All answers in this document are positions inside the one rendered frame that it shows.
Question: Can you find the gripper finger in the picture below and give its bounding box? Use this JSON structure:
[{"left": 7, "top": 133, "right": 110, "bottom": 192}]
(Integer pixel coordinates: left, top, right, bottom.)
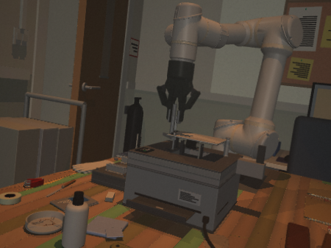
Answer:
[
  {"left": 156, "top": 83, "right": 175, "bottom": 121},
  {"left": 177, "top": 87, "right": 202, "bottom": 123}
]

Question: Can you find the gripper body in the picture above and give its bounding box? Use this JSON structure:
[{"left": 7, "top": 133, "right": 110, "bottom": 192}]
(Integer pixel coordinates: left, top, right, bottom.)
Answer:
[{"left": 165, "top": 59, "right": 196, "bottom": 94}]

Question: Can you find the grey guide plate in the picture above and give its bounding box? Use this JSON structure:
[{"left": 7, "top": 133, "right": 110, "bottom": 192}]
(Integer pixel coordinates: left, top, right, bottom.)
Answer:
[{"left": 162, "top": 130, "right": 229, "bottom": 146}]

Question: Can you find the grey scanner body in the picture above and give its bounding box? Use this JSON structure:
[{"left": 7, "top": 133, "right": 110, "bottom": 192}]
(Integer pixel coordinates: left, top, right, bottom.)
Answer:
[{"left": 122, "top": 141, "right": 242, "bottom": 234}]

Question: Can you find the black roller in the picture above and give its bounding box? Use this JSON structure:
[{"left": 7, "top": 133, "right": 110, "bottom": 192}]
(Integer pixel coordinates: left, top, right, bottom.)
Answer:
[{"left": 256, "top": 144, "right": 267, "bottom": 165}]

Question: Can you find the grey nest block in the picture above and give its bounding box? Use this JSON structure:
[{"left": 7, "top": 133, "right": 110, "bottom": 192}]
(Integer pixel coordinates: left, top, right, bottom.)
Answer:
[{"left": 236, "top": 157, "right": 266, "bottom": 182}]

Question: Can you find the dark nest tray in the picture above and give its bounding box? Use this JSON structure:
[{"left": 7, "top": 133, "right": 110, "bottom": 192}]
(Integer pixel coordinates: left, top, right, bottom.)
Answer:
[{"left": 90, "top": 160, "right": 128, "bottom": 191}]

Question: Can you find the black fire extinguisher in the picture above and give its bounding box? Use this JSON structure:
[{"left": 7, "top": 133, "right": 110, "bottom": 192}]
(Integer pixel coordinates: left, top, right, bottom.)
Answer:
[{"left": 123, "top": 96, "right": 145, "bottom": 154}]

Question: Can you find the black control panel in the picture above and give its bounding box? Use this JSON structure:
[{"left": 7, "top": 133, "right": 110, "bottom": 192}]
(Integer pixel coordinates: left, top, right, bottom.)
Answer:
[{"left": 134, "top": 146, "right": 155, "bottom": 154}]

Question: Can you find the brown door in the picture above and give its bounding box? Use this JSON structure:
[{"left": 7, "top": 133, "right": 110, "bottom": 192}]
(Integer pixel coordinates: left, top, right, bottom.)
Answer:
[{"left": 71, "top": 0, "right": 133, "bottom": 166}]

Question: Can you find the beige glove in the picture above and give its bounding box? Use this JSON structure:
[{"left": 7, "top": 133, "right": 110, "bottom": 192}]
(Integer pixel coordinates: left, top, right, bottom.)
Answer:
[{"left": 71, "top": 160, "right": 115, "bottom": 174}]

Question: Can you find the dark blue chair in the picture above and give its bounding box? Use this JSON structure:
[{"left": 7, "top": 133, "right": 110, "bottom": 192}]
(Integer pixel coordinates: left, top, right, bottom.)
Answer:
[{"left": 286, "top": 115, "right": 331, "bottom": 184}]

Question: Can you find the black framed monitor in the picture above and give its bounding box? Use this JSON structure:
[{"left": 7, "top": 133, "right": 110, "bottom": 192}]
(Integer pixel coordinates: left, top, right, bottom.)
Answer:
[{"left": 307, "top": 82, "right": 331, "bottom": 120}]

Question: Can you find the brown notice board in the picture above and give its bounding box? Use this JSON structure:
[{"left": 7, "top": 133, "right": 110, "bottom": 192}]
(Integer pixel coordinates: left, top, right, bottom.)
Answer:
[{"left": 280, "top": 0, "right": 331, "bottom": 89}]

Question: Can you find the grey folded cloth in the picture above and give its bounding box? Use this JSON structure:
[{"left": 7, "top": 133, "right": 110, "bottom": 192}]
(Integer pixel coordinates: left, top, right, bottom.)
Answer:
[{"left": 86, "top": 215, "right": 129, "bottom": 241}]

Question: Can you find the grey cart with boxes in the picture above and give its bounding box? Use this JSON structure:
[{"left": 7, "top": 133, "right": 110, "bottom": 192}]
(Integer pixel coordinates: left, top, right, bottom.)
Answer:
[{"left": 0, "top": 91, "right": 88, "bottom": 189}]

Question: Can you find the grey flat card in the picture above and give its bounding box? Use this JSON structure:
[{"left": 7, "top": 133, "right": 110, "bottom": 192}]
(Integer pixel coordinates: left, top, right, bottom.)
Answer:
[{"left": 49, "top": 195, "right": 99, "bottom": 212}]

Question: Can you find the white bottle black cap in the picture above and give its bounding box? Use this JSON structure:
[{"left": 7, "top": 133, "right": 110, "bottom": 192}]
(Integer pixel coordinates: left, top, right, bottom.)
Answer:
[{"left": 61, "top": 191, "right": 90, "bottom": 248}]

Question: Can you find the red tape measure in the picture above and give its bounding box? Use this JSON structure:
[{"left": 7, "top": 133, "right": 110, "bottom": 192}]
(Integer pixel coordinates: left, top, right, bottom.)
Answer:
[{"left": 24, "top": 177, "right": 45, "bottom": 188}]

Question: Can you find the brown cardboard sheet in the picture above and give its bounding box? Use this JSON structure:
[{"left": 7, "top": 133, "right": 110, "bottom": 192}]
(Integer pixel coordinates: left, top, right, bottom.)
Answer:
[{"left": 303, "top": 191, "right": 331, "bottom": 227}]

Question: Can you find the dark brown box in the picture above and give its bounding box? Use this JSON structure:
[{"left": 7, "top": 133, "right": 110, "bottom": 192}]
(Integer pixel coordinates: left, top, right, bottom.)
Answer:
[{"left": 286, "top": 222, "right": 312, "bottom": 248}]

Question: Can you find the grey round dish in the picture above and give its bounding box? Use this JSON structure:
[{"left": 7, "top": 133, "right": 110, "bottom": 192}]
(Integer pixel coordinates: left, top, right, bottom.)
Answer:
[{"left": 24, "top": 210, "right": 65, "bottom": 235}]

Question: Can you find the cream tape roll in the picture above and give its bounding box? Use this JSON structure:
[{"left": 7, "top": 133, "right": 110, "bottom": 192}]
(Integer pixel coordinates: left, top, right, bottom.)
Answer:
[{"left": 0, "top": 191, "right": 23, "bottom": 205}]

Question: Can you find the red edged wall sign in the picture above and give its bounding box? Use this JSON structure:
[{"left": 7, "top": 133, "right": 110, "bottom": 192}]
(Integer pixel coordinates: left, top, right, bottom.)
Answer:
[{"left": 129, "top": 37, "right": 140, "bottom": 59}]

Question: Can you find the silver door handle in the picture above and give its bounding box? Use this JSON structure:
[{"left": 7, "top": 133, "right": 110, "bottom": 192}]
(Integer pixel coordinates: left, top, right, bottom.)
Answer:
[{"left": 81, "top": 82, "right": 102, "bottom": 93}]

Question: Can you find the black power cable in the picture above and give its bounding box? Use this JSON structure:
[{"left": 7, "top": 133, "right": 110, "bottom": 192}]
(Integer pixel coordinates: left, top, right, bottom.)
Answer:
[{"left": 201, "top": 215, "right": 216, "bottom": 248}]

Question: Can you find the brown handled screwdriver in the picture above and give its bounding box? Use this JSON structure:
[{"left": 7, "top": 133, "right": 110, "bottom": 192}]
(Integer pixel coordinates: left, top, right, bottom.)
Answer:
[{"left": 46, "top": 179, "right": 77, "bottom": 198}]

